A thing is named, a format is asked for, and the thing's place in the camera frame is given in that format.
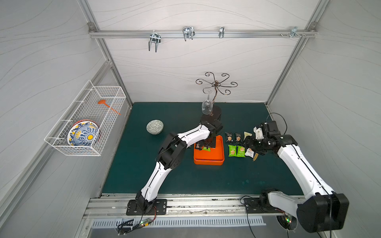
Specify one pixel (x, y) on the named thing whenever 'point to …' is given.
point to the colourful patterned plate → (84, 133)
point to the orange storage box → (215, 157)
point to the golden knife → (255, 156)
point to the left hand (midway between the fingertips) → (210, 146)
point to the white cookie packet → (249, 152)
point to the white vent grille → (113, 222)
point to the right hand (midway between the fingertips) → (247, 145)
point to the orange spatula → (103, 101)
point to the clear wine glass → (207, 105)
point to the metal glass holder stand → (211, 114)
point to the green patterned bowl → (155, 127)
